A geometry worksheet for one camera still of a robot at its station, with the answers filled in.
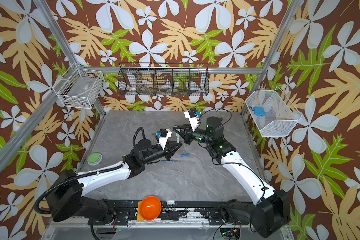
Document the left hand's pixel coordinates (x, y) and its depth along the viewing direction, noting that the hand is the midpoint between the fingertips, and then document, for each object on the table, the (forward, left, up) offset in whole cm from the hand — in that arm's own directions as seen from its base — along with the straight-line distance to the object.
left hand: (180, 141), depth 72 cm
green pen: (0, +1, +5) cm, 5 cm away
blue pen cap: (+7, -4, -27) cm, 29 cm away
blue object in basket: (+22, -46, 0) cm, 51 cm away
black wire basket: (+46, +11, +5) cm, 48 cm away
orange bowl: (-25, +15, -26) cm, 39 cm away
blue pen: (+2, +6, -25) cm, 26 cm away
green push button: (+3, +54, -26) cm, 60 cm away
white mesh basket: (+14, -53, +4) cm, 55 cm away
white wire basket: (+31, +59, +8) cm, 67 cm away
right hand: (+2, +3, +8) cm, 8 cm away
